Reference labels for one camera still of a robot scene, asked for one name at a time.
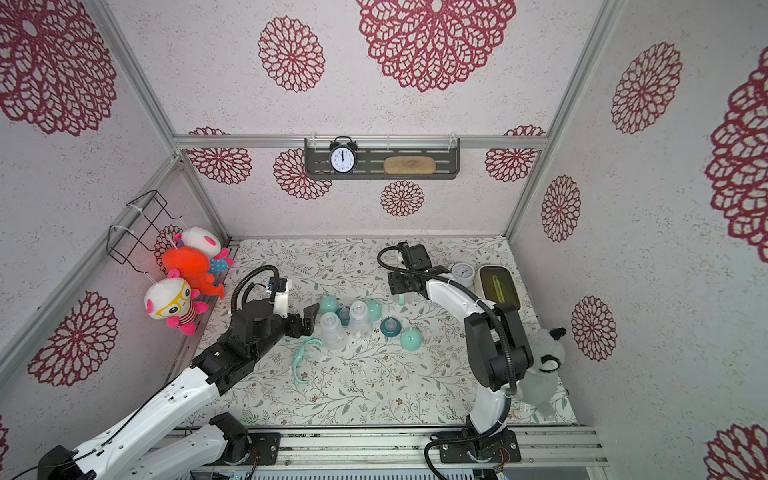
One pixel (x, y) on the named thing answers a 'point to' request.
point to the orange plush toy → (192, 265)
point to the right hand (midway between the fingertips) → (400, 274)
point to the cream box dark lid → (496, 284)
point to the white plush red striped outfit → (172, 298)
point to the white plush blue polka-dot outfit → (201, 238)
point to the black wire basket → (136, 233)
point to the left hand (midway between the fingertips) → (303, 304)
